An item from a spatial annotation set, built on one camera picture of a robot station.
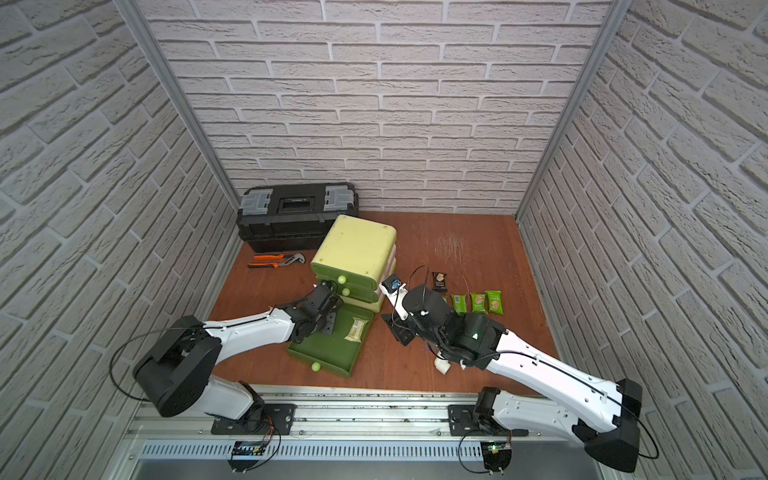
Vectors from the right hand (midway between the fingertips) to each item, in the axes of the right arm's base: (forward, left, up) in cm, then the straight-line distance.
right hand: (396, 307), depth 70 cm
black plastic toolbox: (+38, +32, -5) cm, 50 cm away
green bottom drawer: (-2, +17, -21) cm, 27 cm away
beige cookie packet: (+4, +12, -20) cm, 24 cm away
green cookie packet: (+11, -27, -21) cm, 36 cm away
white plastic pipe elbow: (-8, -12, -21) cm, 25 cm away
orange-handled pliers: (+31, +39, -20) cm, 54 cm away
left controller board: (-25, +39, -24) cm, 52 cm away
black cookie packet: (+19, -16, -21) cm, 33 cm away
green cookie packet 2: (+11, -33, -22) cm, 41 cm away
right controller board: (-29, -23, -24) cm, 44 cm away
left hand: (+10, +20, -21) cm, 30 cm away
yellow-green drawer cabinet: (+17, +10, 0) cm, 19 cm away
